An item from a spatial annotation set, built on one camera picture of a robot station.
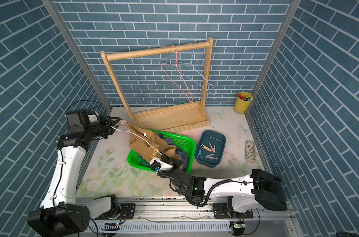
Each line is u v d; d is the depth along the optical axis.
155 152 0.66
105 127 0.64
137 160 0.90
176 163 0.62
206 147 0.96
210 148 0.96
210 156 0.93
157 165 0.55
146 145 0.76
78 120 0.53
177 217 0.73
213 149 0.96
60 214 0.36
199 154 0.94
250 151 0.94
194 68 0.98
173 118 1.20
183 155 0.87
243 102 1.11
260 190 0.42
